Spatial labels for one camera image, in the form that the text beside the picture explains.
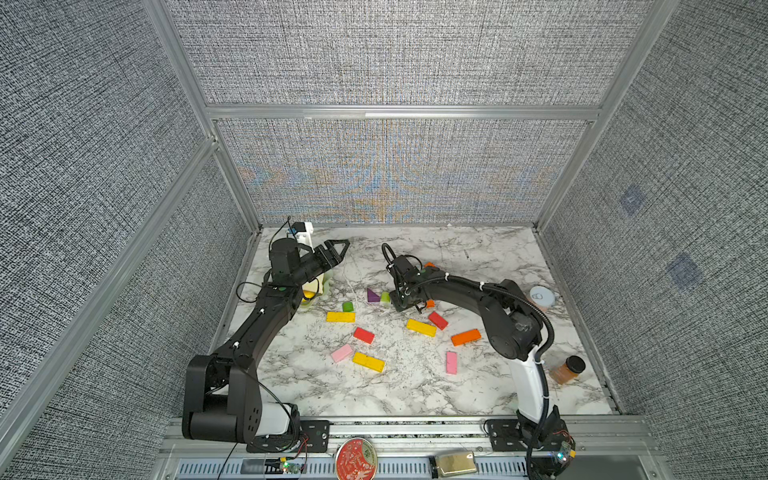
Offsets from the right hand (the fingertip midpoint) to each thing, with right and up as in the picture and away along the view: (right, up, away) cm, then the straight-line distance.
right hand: (398, 292), depth 98 cm
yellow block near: (-9, -18, -13) cm, 24 cm away
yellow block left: (-18, -7, -5) cm, 20 cm away
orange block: (+10, -3, 0) cm, 11 cm away
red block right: (+12, -8, -5) cm, 15 cm away
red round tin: (-11, -34, -30) cm, 47 cm away
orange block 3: (+20, -12, -9) cm, 25 cm away
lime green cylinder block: (-4, -1, -1) cm, 4 cm away
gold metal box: (+11, -34, -31) cm, 48 cm away
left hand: (-14, +16, -17) cm, 27 cm away
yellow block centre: (+7, -10, -5) cm, 13 cm away
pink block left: (-17, -16, -11) cm, 26 cm away
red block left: (-11, -12, -6) cm, 17 cm away
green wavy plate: (-24, +4, 0) cm, 24 cm away
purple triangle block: (-8, -2, 0) cm, 9 cm away
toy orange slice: (-30, -1, +1) cm, 30 cm away
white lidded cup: (+45, -1, -5) cm, 45 cm away
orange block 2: (+12, +9, +11) cm, 19 cm away
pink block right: (+15, -18, -12) cm, 26 cm away
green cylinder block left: (-17, -4, 0) cm, 17 cm away
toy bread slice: (-21, +5, -23) cm, 31 cm away
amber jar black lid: (+42, -17, -21) cm, 50 cm away
